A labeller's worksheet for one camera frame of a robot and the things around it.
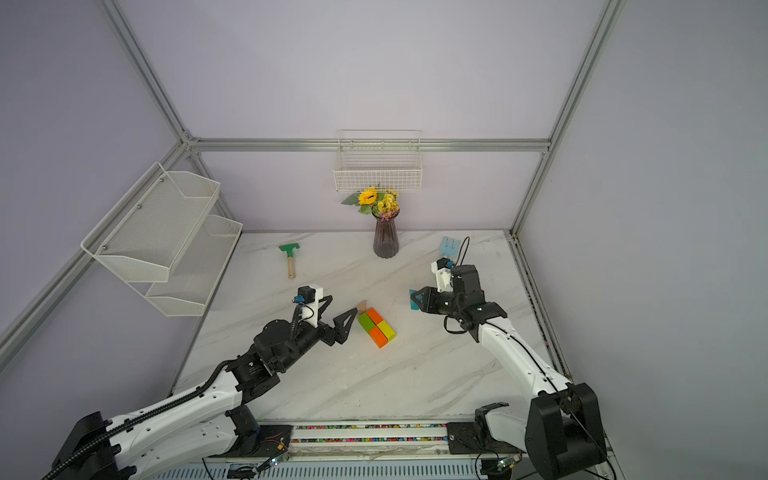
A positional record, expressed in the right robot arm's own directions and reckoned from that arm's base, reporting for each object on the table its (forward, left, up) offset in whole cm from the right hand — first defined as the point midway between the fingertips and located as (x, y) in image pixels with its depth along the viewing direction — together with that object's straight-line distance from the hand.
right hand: (418, 301), depth 83 cm
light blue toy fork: (+32, -15, -13) cm, 38 cm away
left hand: (-6, +20, +7) cm, 22 cm away
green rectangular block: (0, +16, -11) cm, 19 cm away
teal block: (-2, +2, +1) cm, 3 cm away
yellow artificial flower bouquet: (+30, +10, +11) cm, 34 cm away
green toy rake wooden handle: (+25, +45, -12) cm, 52 cm away
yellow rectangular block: (-3, +10, -12) cm, 16 cm away
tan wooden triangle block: (+7, +18, -15) cm, 24 cm away
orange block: (+3, +13, -13) cm, 19 cm away
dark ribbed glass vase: (+31, +9, -9) cm, 34 cm away
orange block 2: (-5, +12, -13) cm, 19 cm away
